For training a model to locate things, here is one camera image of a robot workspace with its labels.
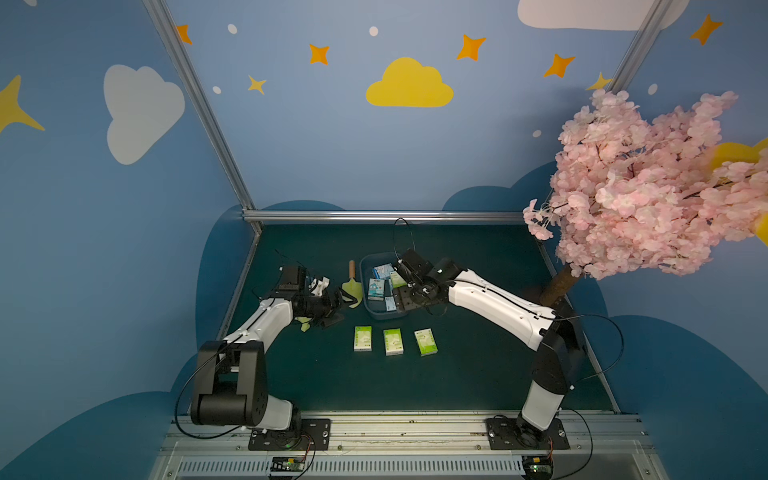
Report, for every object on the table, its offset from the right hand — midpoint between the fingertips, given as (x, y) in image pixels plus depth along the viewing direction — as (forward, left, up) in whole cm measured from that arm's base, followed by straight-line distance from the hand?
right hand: (414, 295), depth 84 cm
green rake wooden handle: (-5, +34, -13) cm, 37 cm away
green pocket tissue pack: (-9, +15, -12) cm, 21 cm away
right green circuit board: (-37, -32, -18) cm, 52 cm away
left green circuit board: (-41, +30, -15) cm, 53 cm away
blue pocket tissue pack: (+9, +12, -12) cm, 19 cm away
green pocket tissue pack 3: (-9, -5, -12) cm, 16 cm away
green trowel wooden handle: (+10, +20, -13) cm, 26 cm away
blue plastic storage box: (+3, +12, -14) cm, 19 cm away
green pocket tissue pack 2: (-9, +5, -12) cm, 16 cm away
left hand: (-2, +18, -4) cm, 19 cm away
